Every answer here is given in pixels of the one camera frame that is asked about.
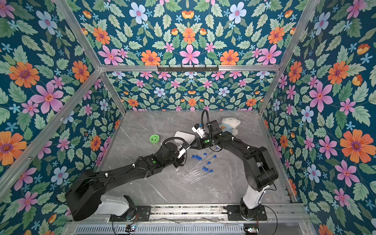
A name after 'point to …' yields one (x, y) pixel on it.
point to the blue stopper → (205, 153)
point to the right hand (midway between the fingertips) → (195, 142)
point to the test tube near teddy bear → (212, 149)
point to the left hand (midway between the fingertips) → (185, 151)
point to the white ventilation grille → (161, 229)
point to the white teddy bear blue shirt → (229, 124)
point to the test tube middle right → (214, 157)
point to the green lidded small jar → (154, 139)
